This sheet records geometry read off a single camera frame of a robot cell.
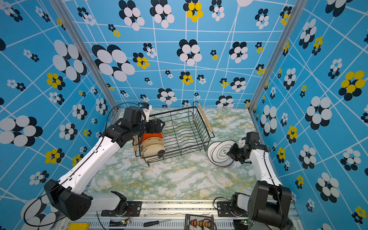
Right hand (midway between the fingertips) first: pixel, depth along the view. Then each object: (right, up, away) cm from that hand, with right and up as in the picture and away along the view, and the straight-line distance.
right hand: (229, 153), depth 85 cm
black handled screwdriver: (-45, -31, -15) cm, 57 cm away
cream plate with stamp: (-47, +7, +2) cm, 48 cm away
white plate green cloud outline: (-5, 0, +6) cm, 7 cm away
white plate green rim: (-5, 0, +6) cm, 7 cm away
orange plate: (-44, +13, -20) cm, 50 cm away
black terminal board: (-19, -30, -16) cm, 39 cm away
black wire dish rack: (-27, +12, +19) cm, 35 cm away
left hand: (-40, +19, -9) cm, 45 cm away
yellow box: (-79, -32, -15) cm, 86 cm away
